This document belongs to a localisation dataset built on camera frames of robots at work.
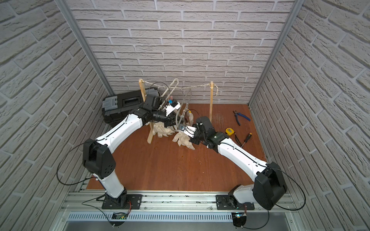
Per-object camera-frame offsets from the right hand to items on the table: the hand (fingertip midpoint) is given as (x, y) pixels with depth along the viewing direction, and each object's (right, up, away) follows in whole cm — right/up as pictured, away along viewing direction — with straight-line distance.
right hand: (191, 129), depth 81 cm
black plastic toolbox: (-50, +13, +11) cm, 53 cm away
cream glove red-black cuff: (-5, -6, +4) cm, 9 cm away
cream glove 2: (-1, +7, +11) cm, 13 cm away
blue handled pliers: (+37, +10, +31) cm, 49 cm away
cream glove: (-20, 0, +6) cm, 21 cm away
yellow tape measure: (+28, -3, +19) cm, 34 cm away
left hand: (-4, +6, -4) cm, 8 cm away
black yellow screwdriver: (+40, -8, +16) cm, 44 cm away
